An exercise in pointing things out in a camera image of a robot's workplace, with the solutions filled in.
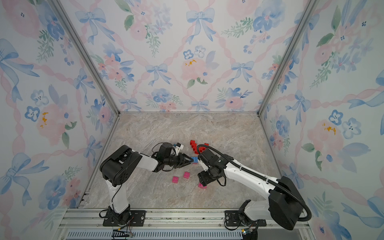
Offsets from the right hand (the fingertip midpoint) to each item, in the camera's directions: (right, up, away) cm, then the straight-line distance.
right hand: (206, 177), depth 81 cm
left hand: (-7, +7, +9) cm, 13 cm away
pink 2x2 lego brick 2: (-11, -1, +6) cm, 13 cm away
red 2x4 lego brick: (-7, +15, +16) cm, 23 cm away
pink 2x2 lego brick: (-3, -5, +1) cm, 6 cm away
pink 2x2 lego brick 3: (-18, -3, +4) cm, 18 cm away
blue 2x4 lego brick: (-6, +8, +9) cm, 14 cm away
